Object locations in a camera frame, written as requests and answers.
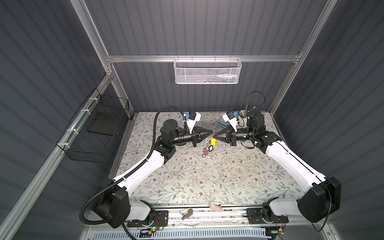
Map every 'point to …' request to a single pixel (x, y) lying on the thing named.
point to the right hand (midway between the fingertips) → (216, 138)
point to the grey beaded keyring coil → (205, 148)
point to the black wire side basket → (96, 130)
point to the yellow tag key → (213, 141)
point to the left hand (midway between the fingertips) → (213, 132)
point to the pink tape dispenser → (216, 208)
